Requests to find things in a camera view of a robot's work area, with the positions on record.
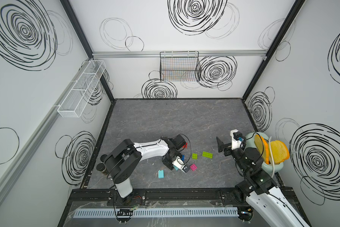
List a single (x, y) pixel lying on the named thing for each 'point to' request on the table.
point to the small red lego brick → (185, 145)
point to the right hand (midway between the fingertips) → (227, 136)
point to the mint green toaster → (250, 142)
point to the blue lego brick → (182, 157)
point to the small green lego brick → (194, 156)
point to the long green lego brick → (207, 154)
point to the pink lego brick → (193, 167)
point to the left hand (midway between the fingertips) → (175, 160)
